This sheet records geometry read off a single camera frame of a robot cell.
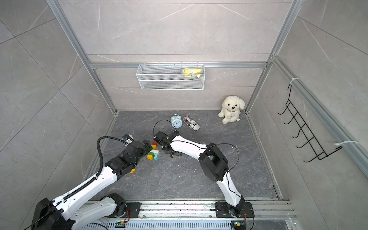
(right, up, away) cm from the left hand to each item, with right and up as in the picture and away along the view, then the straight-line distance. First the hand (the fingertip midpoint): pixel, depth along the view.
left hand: (145, 143), depth 81 cm
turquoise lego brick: (+4, -10, +9) cm, 14 cm away
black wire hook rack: (+80, +4, -19) cm, 82 cm away
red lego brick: (+7, +1, -8) cm, 10 cm away
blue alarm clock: (+17, +14, +22) cm, 31 cm away
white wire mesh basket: (+12, +45, +19) cm, 50 cm away
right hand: (+15, -7, +10) cm, 19 cm away
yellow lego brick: (0, -10, +8) cm, 13 cm away
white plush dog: (+56, +20, +23) cm, 64 cm away
